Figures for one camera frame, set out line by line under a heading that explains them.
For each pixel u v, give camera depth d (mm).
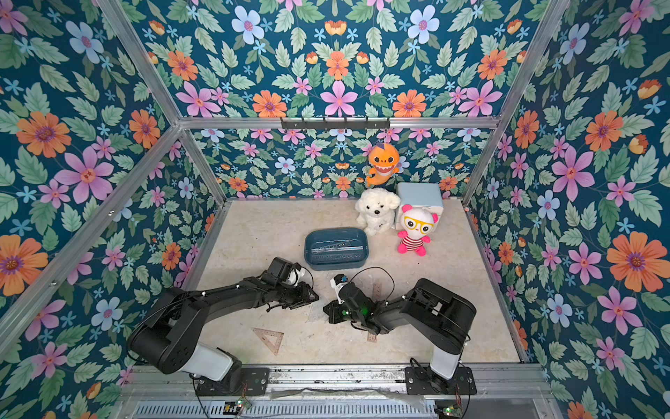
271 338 821
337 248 1018
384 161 980
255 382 734
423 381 733
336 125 929
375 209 940
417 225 930
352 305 704
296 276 768
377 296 906
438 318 473
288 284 789
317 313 863
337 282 821
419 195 1031
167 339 441
